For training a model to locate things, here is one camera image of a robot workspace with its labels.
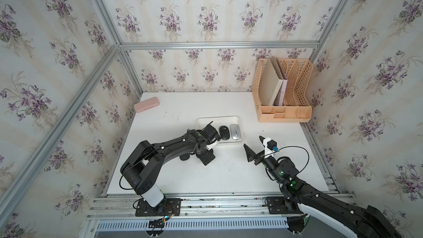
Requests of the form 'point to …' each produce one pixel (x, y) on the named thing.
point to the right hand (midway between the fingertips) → (255, 141)
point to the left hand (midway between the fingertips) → (206, 155)
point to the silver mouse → (235, 131)
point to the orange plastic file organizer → (296, 107)
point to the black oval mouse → (224, 132)
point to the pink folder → (280, 98)
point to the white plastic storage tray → (229, 127)
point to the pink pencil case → (146, 104)
